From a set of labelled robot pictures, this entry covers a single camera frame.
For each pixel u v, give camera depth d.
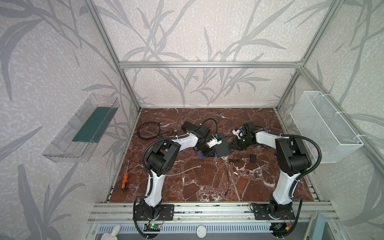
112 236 0.66
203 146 0.83
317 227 0.66
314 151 0.74
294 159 0.52
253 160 0.91
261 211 0.73
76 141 0.63
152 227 0.72
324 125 0.64
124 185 0.81
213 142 0.88
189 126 1.09
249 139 0.82
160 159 0.53
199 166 0.89
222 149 0.96
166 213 0.73
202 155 0.87
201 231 0.69
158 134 1.05
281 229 0.73
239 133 0.91
